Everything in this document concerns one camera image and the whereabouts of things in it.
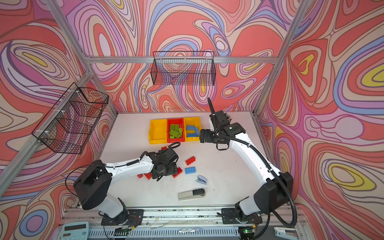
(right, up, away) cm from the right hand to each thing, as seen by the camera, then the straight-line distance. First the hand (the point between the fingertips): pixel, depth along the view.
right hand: (209, 141), depth 79 cm
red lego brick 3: (-17, -18, +6) cm, 25 cm away
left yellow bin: (-36, +4, +32) cm, 48 cm away
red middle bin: (-22, +12, +26) cm, 35 cm away
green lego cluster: (-21, +4, +22) cm, 31 cm away
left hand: (-21, -19, +8) cm, 29 cm away
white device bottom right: (+35, -42, -11) cm, 56 cm away
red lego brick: (-28, -7, +19) cm, 34 cm away
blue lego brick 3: (-10, -18, +9) cm, 23 cm away
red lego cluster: (-34, -20, +5) cm, 40 cm away
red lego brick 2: (-10, -13, +12) cm, 21 cm away
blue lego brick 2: (-6, +2, +25) cm, 26 cm away
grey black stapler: (-9, -28, -3) cm, 29 cm away
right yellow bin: (-9, +12, +27) cm, 31 cm away
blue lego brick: (-11, +7, +29) cm, 31 cm away
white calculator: (-63, -41, -11) cm, 76 cm away
